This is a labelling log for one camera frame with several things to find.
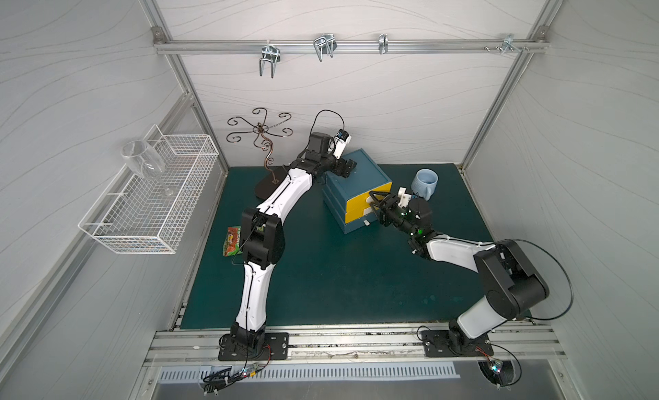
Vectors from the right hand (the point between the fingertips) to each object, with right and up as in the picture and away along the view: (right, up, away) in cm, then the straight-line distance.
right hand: (369, 195), depth 85 cm
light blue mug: (+27, +5, +23) cm, 35 cm away
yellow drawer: (-1, -2, +1) cm, 2 cm away
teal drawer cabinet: (-7, -1, -3) cm, 7 cm away
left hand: (-6, +14, +8) cm, 17 cm away
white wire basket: (-60, -4, -17) cm, 63 cm away
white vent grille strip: (-51, -49, -14) cm, 72 cm away
